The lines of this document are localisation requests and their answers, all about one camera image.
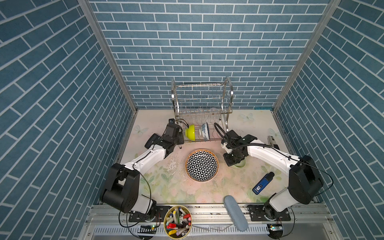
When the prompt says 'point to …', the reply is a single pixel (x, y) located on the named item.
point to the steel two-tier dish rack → (203, 108)
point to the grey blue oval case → (235, 213)
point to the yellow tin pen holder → (177, 222)
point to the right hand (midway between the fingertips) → (226, 160)
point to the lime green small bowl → (190, 132)
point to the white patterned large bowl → (202, 165)
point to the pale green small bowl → (241, 164)
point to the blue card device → (263, 183)
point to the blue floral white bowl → (204, 131)
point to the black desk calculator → (154, 139)
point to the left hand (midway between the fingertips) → (180, 134)
